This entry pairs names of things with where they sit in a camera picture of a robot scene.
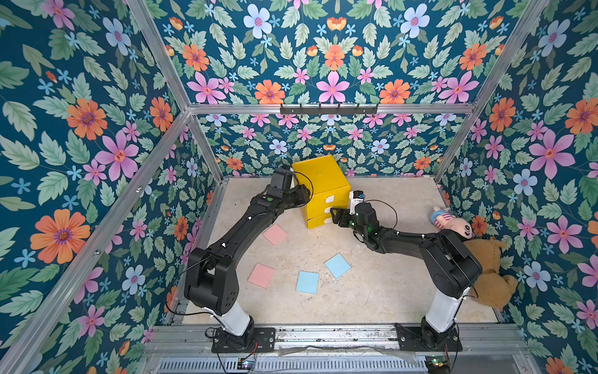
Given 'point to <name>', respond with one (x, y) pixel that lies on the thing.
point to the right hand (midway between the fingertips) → (338, 208)
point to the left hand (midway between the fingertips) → (308, 191)
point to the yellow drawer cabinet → (328, 187)
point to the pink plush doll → (444, 219)
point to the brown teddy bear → (492, 286)
